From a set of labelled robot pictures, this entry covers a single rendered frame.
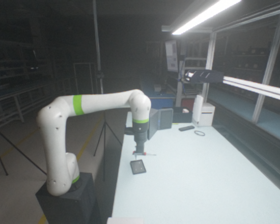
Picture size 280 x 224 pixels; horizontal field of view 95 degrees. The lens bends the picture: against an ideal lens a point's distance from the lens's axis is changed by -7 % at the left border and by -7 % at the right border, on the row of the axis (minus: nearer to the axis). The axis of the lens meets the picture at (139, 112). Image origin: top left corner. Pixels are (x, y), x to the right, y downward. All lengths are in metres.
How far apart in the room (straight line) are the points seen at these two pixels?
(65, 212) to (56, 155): 0.58
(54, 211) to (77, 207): 0.20
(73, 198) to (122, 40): 11.94
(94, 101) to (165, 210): 0.65
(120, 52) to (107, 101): 11.65
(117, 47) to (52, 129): 11.91
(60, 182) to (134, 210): 0.41
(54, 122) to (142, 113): 0.40
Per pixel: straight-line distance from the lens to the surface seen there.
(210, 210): 0.83
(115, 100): 0.79
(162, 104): 2.85
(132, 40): 12.41
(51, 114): 0.69
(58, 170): 0.85
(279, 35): 2.03
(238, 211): 0.88
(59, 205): 1.24
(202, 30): 1.61
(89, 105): 0.80
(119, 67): 12.42
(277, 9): 1.10
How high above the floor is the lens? 1.64
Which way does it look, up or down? 21 degrees down
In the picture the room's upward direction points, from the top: straight up
